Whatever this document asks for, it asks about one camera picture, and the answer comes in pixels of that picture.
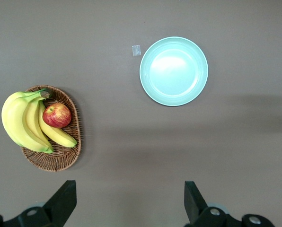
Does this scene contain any light green round plate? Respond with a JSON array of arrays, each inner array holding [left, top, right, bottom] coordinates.
[[139, 36, 209, 107]]

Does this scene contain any small clear tape piece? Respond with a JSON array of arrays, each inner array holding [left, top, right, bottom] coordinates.
[[132, 44, 142, 58]]

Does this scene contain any yellow banana bunch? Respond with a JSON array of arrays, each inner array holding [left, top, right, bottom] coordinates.
[[1, 87, 78, 155]]

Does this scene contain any brown wicker basket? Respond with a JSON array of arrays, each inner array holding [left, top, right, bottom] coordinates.
[[20, 85, 82, 173]]

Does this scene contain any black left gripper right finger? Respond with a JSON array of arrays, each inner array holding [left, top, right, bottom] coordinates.
[[184, 181, 229, 227]]

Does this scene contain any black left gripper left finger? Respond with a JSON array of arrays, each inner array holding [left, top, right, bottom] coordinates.
[[7, 180, 77, 227]]

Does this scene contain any red apple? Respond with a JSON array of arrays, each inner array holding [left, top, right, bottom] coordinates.
[[42, 102, 72, 129]]

